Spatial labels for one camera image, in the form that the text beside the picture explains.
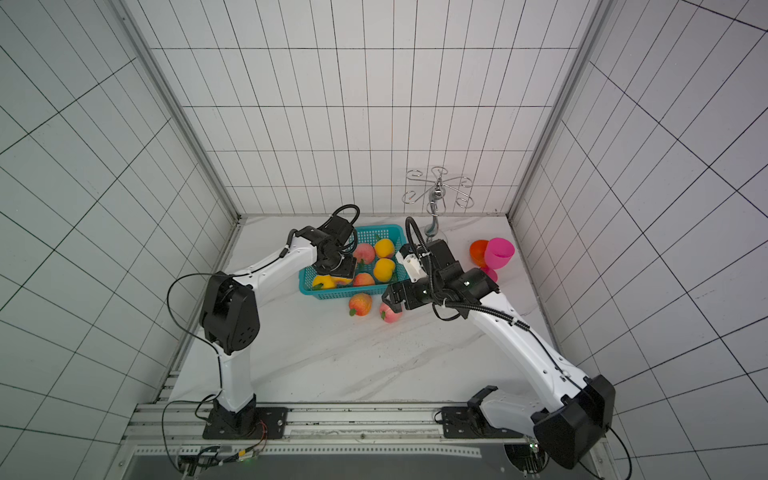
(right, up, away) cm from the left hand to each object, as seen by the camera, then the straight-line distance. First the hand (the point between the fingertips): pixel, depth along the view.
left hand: (339, 276), depth 91 cm
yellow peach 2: (+14, +1, +6) cm, 15 cm away
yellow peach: (+14, +8, +10) cm, 19 cm away
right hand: (+18, -1, -16) cm, 24 cm away
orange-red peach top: (+7, -8, -3) cm, 11 cm away
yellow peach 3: (+7, -1, +3) cm, 8 cm away
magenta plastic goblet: (+50, +7, -1) cm, 50 cm away
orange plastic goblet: (+45, +7, +7) cm, 46 cm away
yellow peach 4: (-4, -1, +1) cm, 5 cm away
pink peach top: (+16, -11, -4) cm, 20 cm away
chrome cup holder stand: (+30, +21, -7) cm, 37 cm away
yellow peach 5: (+1, -1, -1) cm, 2 cm away
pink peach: (+7, +7, +9) cm, 13 cm away
